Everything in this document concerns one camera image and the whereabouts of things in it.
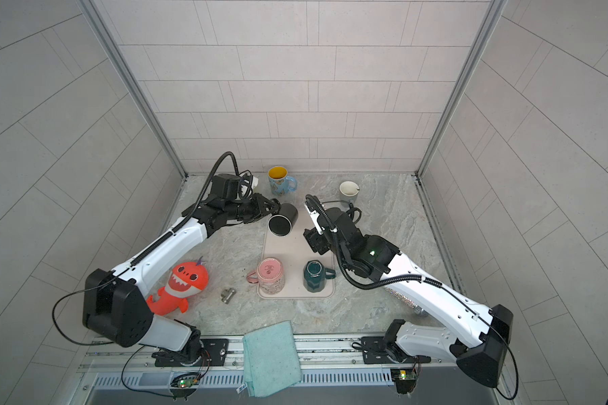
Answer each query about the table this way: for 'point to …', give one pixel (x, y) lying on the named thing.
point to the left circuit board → (184, 381)
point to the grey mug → (349, 191)
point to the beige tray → (294, 251)
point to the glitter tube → (416, 308)
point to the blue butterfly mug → (279, 181)
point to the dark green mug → (315, 276)
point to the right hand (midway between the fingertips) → (314, 224)
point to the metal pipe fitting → (227, 295)
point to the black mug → (281, 224)
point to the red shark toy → (185, 279)
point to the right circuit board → (405, 380)
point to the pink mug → (269, 276)
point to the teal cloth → (271, 359)
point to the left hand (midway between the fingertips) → (282, 203)
